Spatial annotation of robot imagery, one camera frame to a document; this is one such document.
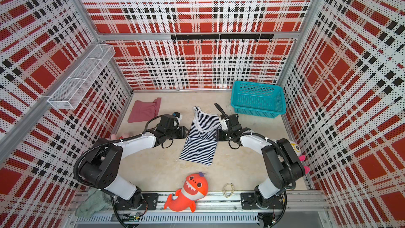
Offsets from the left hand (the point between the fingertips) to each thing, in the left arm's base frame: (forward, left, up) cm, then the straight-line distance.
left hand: (189, 131), depth 92 cm
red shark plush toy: (-30, -6, +3) cm, 31 cm away
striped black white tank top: (-4, -7, -4) cm, 9 cm away
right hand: (-2, -17, -1) cm, 17 cm away
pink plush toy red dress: (-4, +43, +2) cm, 44 cm away
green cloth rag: (-35, +42, -4) cm, 55 cm away
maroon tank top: (+19, +35, -4) cm, 40 cm away
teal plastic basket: (+31, -48, -7) cm, 58 cm away
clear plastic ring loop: (-30, -24, -5) cm, 39 cm away
